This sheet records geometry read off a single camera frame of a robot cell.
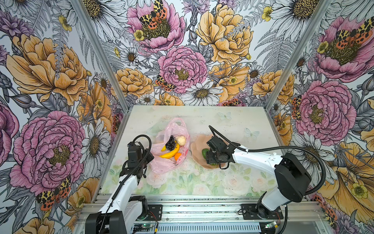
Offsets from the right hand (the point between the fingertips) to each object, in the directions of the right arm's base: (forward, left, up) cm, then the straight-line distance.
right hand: (213, 162), depth 87 cm
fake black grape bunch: (+13, +26, -1) cm, 30 cm away
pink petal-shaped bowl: (+11, +8, 0) cm, 14 cm away
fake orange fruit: (+5, +21, 0) cm, 22 cm away
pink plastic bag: (+21, +21, +7) cm, 31 cm away
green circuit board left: (-29, +37, -5) cm, 48 cm away
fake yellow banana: (+7, +26, -2) cm, 27 cm away
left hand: (+4, +37, +2) cm, 37 cm away
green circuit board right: (-30, -25, -6) cm, 40 cm away
